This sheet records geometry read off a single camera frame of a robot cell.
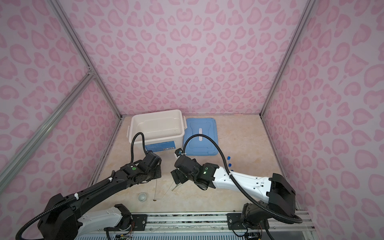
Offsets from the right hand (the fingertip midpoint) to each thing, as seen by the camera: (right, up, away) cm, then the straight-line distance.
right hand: (180, 169), depth 75 cm
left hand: (-12, -2, +8) cm, 15 cm away
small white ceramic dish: (-21, -17, +6) cm, 28 cm away
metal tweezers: (-3, -12, +10) cm, 16 cm away
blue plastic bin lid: (+11, +9, +27) cm, 30 cm away
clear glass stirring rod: (-9, -15, +8) cm, 19 cm away
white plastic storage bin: (-17, +19, +34) cm, 42 cm away
